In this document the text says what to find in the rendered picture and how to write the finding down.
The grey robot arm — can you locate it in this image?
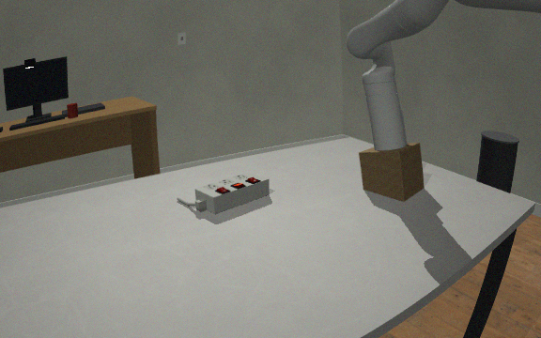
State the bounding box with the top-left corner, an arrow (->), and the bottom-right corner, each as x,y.
347,0 -> 541,150

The grey power strip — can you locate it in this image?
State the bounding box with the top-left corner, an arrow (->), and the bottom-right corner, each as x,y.
177,172 -> 270,214

